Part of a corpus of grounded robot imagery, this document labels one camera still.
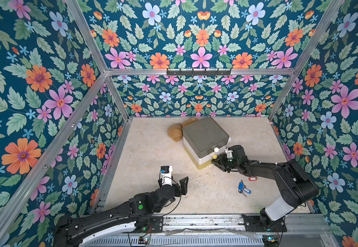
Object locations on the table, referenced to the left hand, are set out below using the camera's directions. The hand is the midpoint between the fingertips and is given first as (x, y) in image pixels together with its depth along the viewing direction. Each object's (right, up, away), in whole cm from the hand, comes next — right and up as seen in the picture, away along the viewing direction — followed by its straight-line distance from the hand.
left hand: (184, 180), depth 75 cm
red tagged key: (+39, -4, +14) cm, 42 cm away
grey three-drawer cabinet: (+14, +28, +24) cm, 39 cm away
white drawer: (+13, +9, +9) cm, 19 cm away
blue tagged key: (+34, -9, +10) cm, 37 cm away
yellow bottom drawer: (+8, +3, +15) cm, 17 cm away
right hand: (+17, +6, +16) cm, 24 cm away
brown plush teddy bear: (-7, +24, +22) cm, 34 cm away
